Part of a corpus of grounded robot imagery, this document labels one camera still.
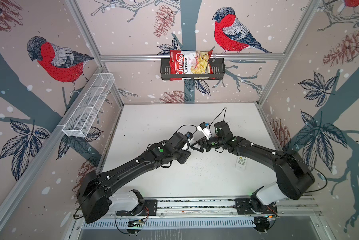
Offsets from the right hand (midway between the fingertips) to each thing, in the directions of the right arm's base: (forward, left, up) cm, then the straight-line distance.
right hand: (192, 148), depth 82 cm
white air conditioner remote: (-2, -29, -13) cm, 32 cm away
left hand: (-4, +3, +3) cm, 6 cm away
